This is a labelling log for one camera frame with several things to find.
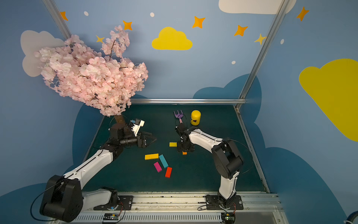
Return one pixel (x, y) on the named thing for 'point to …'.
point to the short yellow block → (172, 144)
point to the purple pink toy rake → (179, 115)
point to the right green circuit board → (228, 218)
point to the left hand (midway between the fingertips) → (154, 135)
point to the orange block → (184, 153)
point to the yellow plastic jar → (195, 117)
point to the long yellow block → (151, 156)
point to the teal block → (163, 161)
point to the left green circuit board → (111, 216)
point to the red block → (168, 172)
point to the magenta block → (158, 166)
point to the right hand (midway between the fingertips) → (184, 149)
